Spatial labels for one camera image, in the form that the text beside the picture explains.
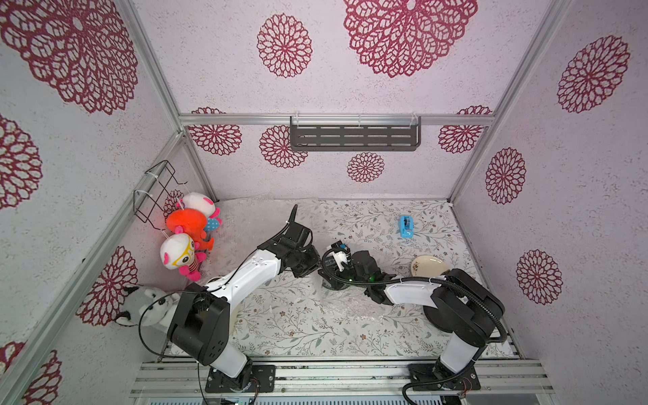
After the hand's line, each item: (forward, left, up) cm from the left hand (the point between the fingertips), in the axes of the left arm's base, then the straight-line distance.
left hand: (323, 265), depth 85 cm
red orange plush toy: (+13, +46, +7) cm, 48 cm away
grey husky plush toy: (-17, +49, +8) cm, 53 cm away
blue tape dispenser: (+24, -36, -10) cm, 44 cm away
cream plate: (+6, -41, -12) cm, 43 cm away
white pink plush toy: (+23, +44, +6) cm, 50 cm away
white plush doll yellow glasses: (+1, +46, +7) cm, 47 cm away
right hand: (-1, +2, -1) cm, 2 cm away
